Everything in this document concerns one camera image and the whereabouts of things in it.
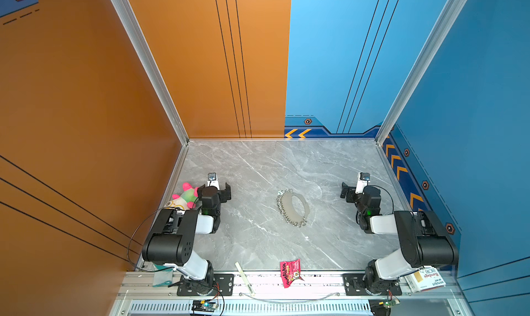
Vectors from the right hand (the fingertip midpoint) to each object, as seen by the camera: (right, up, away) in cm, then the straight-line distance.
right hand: (354, 183), depth 94 cm
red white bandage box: (+16, -30, -23) cm, 41 cm away
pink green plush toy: (-75, -7, -5) cm, 76 cm away
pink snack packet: (-31, -30, -19) cm, 47 cm away
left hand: (-64, +1, 0) cm, 64 cm away
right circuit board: (+2, -38, -25) cm, 45 cm away
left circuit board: (-61, -39, -24) cm, 77 cm away
